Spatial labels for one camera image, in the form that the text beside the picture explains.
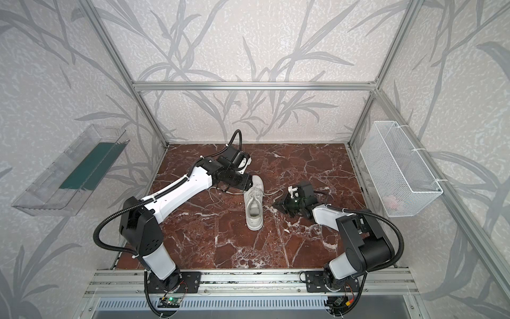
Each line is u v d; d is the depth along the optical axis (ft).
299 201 2.57
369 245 1.47
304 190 2.37
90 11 2.33
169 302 2.35
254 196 2.84
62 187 2.07
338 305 2.47
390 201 2.37
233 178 2.27
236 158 2.18
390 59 2.74
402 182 2.01
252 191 2.93
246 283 2.47
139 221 1.57
